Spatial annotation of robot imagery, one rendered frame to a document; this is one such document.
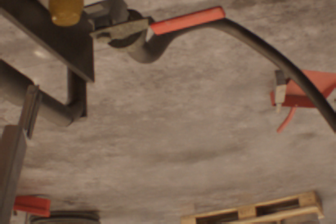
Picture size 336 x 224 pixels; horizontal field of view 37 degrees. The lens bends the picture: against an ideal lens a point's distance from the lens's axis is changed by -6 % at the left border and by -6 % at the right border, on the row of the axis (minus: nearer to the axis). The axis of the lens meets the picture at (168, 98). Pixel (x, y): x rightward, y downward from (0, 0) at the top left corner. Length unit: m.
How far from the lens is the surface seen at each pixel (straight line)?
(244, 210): 4.44
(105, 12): 0.61
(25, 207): 3.49
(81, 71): 0.63
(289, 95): 2.16
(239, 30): 1.09
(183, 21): 0.58
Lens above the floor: 0.78
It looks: 23 degrees down
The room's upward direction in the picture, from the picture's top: 174 degrees clockwise
